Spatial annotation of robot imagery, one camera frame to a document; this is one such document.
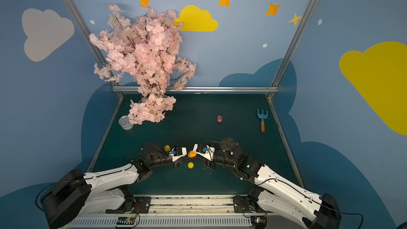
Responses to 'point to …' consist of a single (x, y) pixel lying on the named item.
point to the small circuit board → (125, 220)
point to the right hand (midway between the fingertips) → (199, 148)
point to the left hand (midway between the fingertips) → (194, 149)
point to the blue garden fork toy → (263, 116)
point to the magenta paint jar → (219, 118)
